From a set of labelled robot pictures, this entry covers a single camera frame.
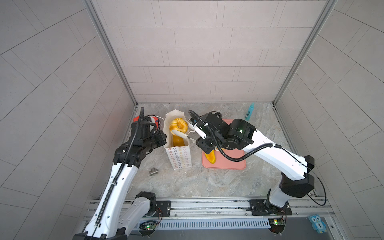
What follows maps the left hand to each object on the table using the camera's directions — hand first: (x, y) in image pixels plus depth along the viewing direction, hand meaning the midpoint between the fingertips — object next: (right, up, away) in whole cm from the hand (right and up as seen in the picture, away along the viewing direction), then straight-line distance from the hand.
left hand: (170, 133), depth 71 cm
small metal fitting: (-11, -22, +10) cm, 27 cm away
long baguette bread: (+2, -6, +14) cm, 16 cm away
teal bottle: (+48, +11, +30) cm, 58 cm away
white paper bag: (+3, -12, +1) cm, 12 cm away
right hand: (+14, -3, -6) cm, 16 cm away
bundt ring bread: (+4, +4, -2) cm, 7 cm away
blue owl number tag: (+67, -40, -5) cm, 78 cm away
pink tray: (+28, -19, +14) cm, 36 cm away
